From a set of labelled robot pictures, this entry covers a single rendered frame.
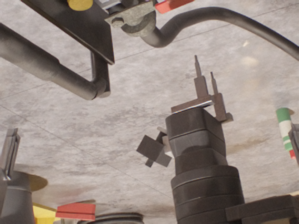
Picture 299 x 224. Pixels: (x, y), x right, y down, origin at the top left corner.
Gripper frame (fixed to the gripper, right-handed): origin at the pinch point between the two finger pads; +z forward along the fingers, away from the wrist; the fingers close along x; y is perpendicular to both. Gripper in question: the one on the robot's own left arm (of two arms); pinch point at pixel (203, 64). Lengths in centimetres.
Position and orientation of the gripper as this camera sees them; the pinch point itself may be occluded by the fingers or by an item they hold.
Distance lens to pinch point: 57.2
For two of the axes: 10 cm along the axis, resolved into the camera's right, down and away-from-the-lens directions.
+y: -8.8, 3.0, 3.8
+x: 4.6, 3.0, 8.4
